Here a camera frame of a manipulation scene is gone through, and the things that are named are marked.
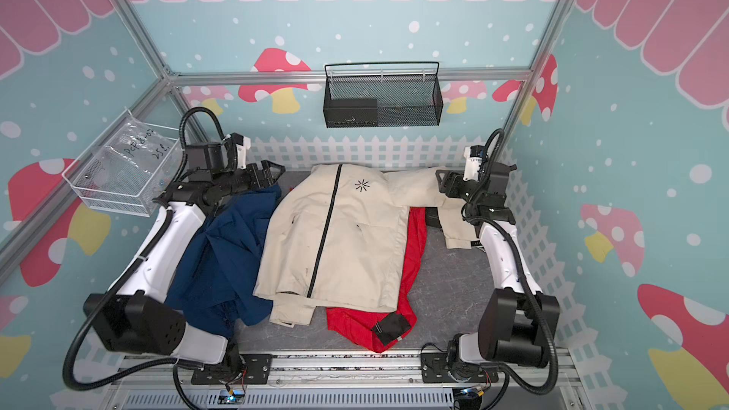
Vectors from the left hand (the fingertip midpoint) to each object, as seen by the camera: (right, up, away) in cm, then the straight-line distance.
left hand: (273, 176), depth 78 cm
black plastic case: (+48, -13, +21) cm, 54 cm away
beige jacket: (+15, -19, +16) cm, 29 cm away
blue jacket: (-18, -28, +5) cm, 34 cm away
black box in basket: (+21, +22, +13) cm, 33 cm away
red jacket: (+30, -44, +1) cm, 53 cm away
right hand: (+49, +2, +4) cm, 49 cm away
